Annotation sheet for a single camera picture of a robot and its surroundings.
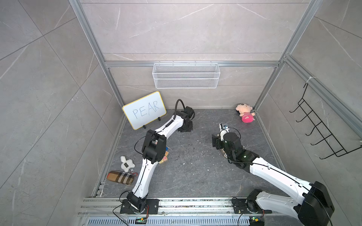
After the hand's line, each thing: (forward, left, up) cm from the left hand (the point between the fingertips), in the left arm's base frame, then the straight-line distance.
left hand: (190, 127), depth 100 cm
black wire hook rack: (-33, -61, +26) cm, 74 cm away
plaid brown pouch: (-33, +43, -2) cm, 54 cm away
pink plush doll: (+10, -45, 0) cm, 46 cm away
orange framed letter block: (-17, +17, -5) cm, 25 cm away
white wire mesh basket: (+30, +2, +23) cm, 38 cm away
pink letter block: (-21, +18, -5) cm, 28 cm away
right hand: (-15, -16, +13) cm, 26 cm away
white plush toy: (-25, +41, -3) cm, 48 cm away
